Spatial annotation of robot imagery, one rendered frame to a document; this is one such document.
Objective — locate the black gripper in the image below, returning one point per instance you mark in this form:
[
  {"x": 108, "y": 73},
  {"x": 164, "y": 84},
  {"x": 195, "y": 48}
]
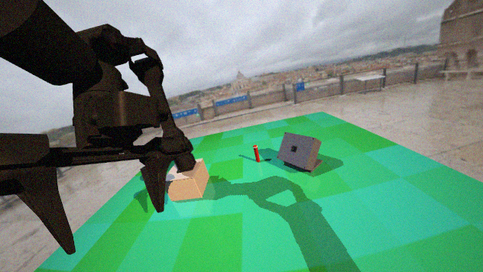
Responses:
[{"x": 28, "y": 167}]

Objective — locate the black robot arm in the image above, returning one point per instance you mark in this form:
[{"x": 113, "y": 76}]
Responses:
[{"x": 34, "y": 38}]

